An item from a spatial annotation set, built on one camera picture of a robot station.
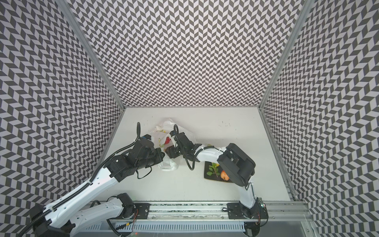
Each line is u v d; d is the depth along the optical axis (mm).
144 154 560
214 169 838
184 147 701
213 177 819
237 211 728
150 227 693
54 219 377
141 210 731
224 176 795
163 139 803
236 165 496
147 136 669
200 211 741
